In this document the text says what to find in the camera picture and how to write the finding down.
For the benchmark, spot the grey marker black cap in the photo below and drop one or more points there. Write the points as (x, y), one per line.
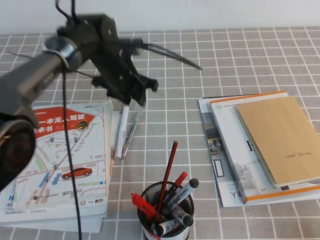
(180, 195)
(181, 216)

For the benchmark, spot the red and black pencil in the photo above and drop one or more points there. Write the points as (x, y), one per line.
(166, 176)

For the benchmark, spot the red gel pen left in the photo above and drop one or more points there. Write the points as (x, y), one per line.
(145, 207)

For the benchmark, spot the white brochure under books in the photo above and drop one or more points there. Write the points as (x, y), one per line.
(227, 187)

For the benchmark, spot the grey marker lying in holder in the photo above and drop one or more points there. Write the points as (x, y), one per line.
(166, 227)

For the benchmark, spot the white magazine under book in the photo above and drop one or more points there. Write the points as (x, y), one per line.
(50, 215)

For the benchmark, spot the grey marker black cap lower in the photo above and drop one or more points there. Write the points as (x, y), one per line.
(181, 216)

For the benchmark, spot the black mesh pen holder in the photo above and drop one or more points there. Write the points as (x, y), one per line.
(152, 194)

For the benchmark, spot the white marker pen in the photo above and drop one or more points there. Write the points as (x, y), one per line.
(121, 138)

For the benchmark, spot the tan classic notebook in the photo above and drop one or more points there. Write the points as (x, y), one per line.
(285, 139)

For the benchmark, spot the red pen in holder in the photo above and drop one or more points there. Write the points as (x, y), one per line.
(176, 184)

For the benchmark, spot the orange white driverless car book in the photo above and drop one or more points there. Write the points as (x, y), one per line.
(82, 160)

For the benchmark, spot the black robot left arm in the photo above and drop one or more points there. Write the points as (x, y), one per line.
(19, 88)

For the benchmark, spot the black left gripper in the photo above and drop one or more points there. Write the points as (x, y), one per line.
(95, 38)

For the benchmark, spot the white orange edged book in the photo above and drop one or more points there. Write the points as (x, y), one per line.
(255, 186)

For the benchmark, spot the grey marker black cap upper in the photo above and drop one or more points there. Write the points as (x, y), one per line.
(180, 195)

